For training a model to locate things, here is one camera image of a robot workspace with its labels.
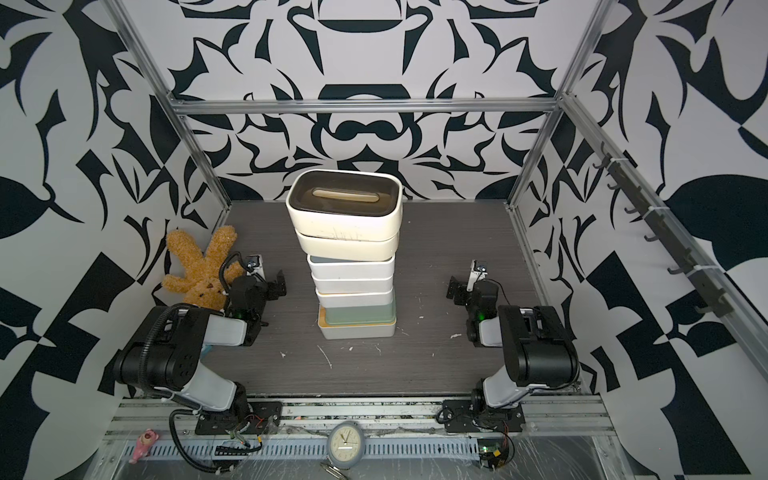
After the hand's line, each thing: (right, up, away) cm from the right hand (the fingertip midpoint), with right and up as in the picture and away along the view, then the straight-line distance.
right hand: (468, 274), depth 95 cm
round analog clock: (-35, -34, -28) cm, 56 cm away
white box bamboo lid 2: (-31, -3, -23) cm, 39 cm away
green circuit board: (-1, -39, -24) cm, 45 cm away
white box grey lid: (-35, +6, -33) cm, 49 cm away
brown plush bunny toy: (-78, -2, -8) cm, 79 cm away
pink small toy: (-80, -35, -27) cm, 92 cm away
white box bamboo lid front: (-31, -14, -12) cm, 36 cm away
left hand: (-65, +2, -1) cm, 65 cm away
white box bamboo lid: (-33, +1, -28) cm, 43 cm away
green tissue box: (-33, -9, -14) cm, 37 cm away
